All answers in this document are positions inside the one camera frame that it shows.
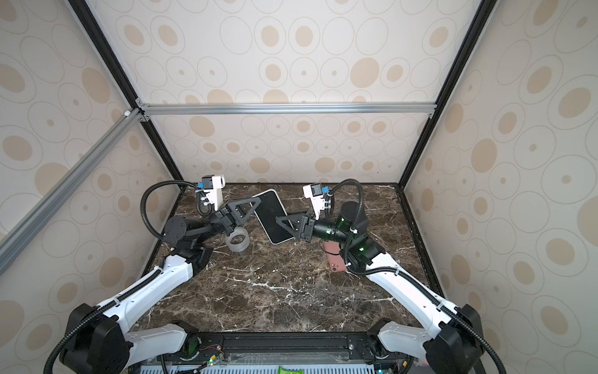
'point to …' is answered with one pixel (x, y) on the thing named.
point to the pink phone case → (335, 261)
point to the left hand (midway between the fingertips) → (265, 208)
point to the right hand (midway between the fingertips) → (288, 218)
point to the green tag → (283, 371)
